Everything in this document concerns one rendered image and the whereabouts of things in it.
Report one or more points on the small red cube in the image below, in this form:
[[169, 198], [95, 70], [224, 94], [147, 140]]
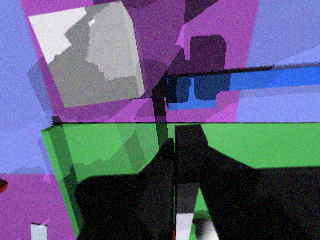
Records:
[[3, 186]]

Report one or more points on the green putting mat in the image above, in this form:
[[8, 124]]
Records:
[[126, 148]]

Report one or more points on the grey flat bar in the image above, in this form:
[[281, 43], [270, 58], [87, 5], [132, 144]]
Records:
[[39, 231]]

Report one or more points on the grey ball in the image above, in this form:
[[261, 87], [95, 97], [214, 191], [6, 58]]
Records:
[[204, 230]]

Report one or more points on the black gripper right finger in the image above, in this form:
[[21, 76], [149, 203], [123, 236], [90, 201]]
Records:
[[235, 193]]

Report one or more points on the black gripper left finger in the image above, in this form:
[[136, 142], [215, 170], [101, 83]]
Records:
[[150, 190]]

